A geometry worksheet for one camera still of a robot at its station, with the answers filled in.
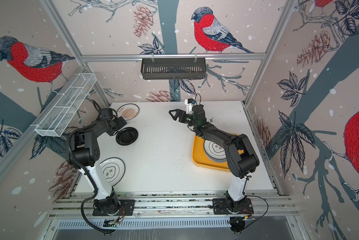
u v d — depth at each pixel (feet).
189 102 2.69
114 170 2.82
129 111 3.85
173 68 3.49
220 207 2.39
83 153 1.75
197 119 2.34
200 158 2.83
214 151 2.95
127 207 2.40
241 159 1.60
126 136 3.74
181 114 2.59
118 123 3.05
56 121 2.34
